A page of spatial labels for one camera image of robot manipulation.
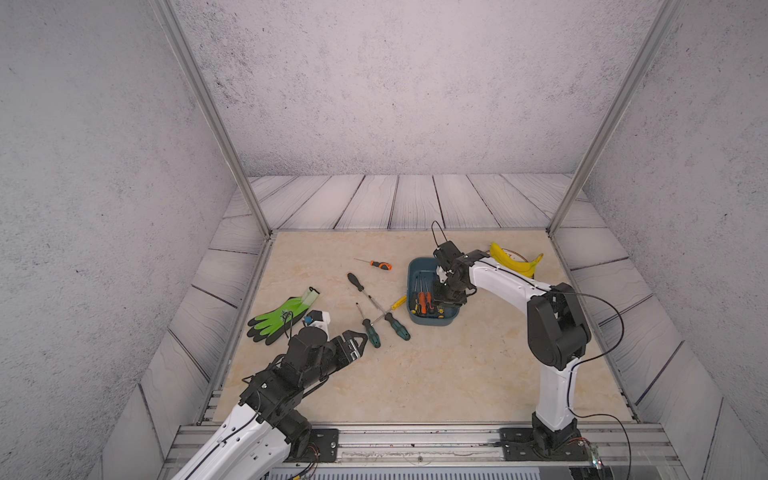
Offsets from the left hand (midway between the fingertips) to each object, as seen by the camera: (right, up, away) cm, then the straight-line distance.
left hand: (365, 344), depth 74 cm
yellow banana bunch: (+52, +17, +29) cm, 62 cm away
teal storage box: (+19, +17, +33) cm, 42 cm away
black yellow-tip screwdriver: (+14, +4, +23) cm, 27 cm away
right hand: (+20, +7, +19) cm, 29 cm away
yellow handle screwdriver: (+8, +5, +25) cm, 27 cm away
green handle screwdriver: (+1, -3, +17) cm, 17 cm away
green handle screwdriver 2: (+9, -1, +18) cm, 20 cm away
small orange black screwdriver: (+3, +18, +34) cm, 39 cm away
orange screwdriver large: (+16, +7, +25) cm, 31 cm away
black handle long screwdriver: (-4, +10, +31) cm, 33 cm away
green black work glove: (-31, 0, +20) cm, 37 cm away
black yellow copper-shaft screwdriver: (+22, +4, +22) cm, 31 cm away
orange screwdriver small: (+18, +6, +22) cm, 29 cm away
